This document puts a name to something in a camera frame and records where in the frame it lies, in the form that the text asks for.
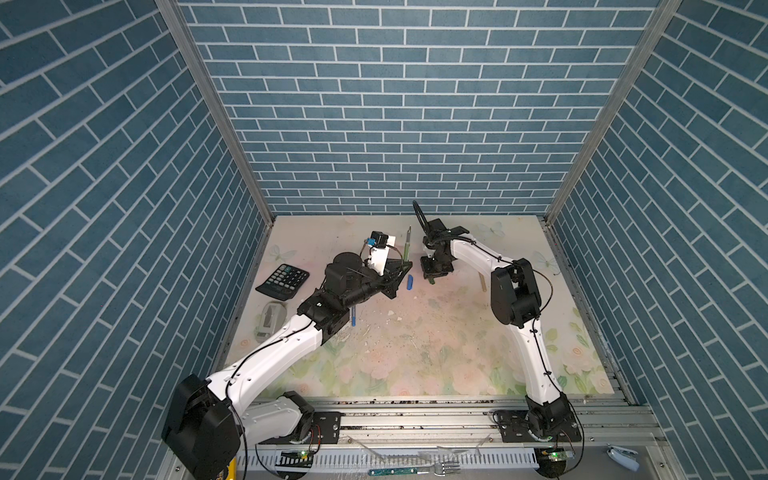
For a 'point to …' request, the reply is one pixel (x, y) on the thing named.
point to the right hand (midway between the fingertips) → (425, 272)
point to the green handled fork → (439, 470)
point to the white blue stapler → (625, 457)
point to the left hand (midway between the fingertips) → (411, 265)
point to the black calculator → (284, 281)
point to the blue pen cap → (409, 282)
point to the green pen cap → (431, 279)
